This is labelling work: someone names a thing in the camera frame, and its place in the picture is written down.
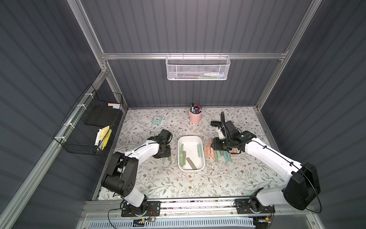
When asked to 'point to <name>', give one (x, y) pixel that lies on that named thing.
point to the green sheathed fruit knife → (181, 150)
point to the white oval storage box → (191, 153)
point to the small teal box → (157, 120)
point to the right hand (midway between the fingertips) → (215, 145)
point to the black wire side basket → (87, 129)
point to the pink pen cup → (195, 118)
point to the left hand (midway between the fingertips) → (164, 153)
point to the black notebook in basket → (103, 115)
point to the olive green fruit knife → (191, 163)
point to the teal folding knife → (164, 160)
